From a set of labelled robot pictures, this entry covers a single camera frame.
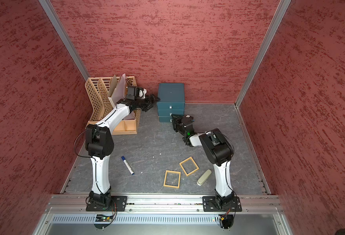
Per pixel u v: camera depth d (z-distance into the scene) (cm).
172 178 83
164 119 107
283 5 71
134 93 77
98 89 98
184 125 78
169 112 100
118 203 74
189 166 88
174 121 89
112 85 96
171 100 93
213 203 73
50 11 72
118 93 90
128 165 87
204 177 81
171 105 95
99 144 57
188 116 97
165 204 76
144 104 85
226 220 71
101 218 72
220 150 55
